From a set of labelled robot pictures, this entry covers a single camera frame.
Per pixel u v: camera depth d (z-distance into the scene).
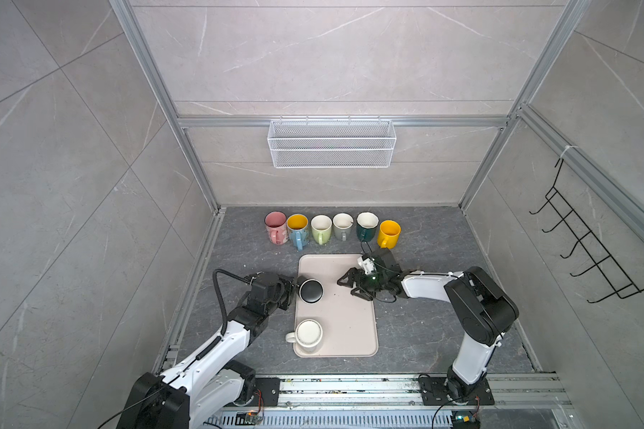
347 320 0.86
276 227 0.99
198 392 0.42
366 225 1.02
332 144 1.01
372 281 0.81
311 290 0.81
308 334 0.77
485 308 0.49
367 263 0.90
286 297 0.75
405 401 0.73
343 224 1.04
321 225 1.04
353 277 0.84
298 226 1.01
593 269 0.65
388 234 1.01
